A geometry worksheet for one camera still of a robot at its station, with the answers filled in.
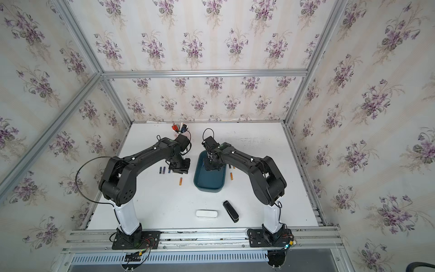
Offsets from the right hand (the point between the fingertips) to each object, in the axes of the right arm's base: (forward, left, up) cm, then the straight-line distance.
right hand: (210, 166), depth 92 cm
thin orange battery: (-6, +17, -5) cm, 19 cm away
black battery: (-16, -9, +29) cm, 34 cm away
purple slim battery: (0, +27, -4) cm, 28 cm away
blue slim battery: (-1, +24, -5) cm, 25 cm away
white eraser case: (-24, +1, -3) cm, 24 cm away
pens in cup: (+24, +19, +5) cm, 31 cm away
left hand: (-4, +12, 0) cm, 13 cm away
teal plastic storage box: (-8, +2, -1) cm, 8 cm away
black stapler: (-23, -11, -2) cm, 26 cm away
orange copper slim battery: (-3, -12, -5) cm, 13 cm away
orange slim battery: (-16, -11, +27) cm, 33 cm away
